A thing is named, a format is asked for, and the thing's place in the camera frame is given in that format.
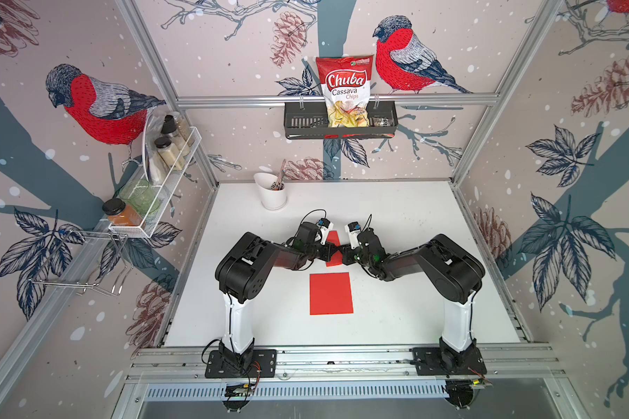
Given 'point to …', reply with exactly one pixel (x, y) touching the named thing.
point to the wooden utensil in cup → (279, 185)
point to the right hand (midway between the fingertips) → (338, 248)
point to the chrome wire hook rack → (88, 260)
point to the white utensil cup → (270, 199)
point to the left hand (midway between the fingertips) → (340, 244)
